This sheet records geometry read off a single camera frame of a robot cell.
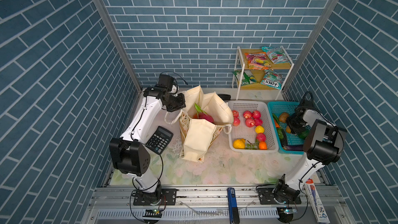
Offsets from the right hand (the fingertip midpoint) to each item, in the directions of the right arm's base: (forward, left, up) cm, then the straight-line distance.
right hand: (289, 123), depth 96 cm
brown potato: (+5, +3, +1) cm, 6 cm away
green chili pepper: (+6, +6, -3) cm, 9 cm away
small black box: (+20, +41, 0) cm, 45 cm away
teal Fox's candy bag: (+25, +10, +15) cm, 31 cm away
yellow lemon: (-17, +33, +3) cm, 37 cm away
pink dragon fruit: (-3, +55, +8) cm, 56 cm away
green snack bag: (+25, +26, +16) cm, 39 cm away
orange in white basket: (-16, +19, +1) cm, 25 cm away
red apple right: (+5, +34, +1) cm, 34 cm away
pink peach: (-12, +20, +2) cm, 23 cm away
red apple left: (-1, +33, +1) cm, 33 cm away
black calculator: (-17, +79, -1) cm, 81 cm away
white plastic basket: (-3, +23, -2) cm, 24 cm away
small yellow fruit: (-6, +19, +1) cm, 20 cm away
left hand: (-5, +62, +20) cm, 66 cm away
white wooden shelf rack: (+19, +8, +27) cm, 34 cm away
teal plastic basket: (-11, +2, -4) cm, 12 cm away
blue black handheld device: (-49, +36, -2) cm, 61 cm away
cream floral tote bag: (-17, +53, +22) cm, 60 cm away
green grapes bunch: (-17, +27, 0) cm, 32 cm away
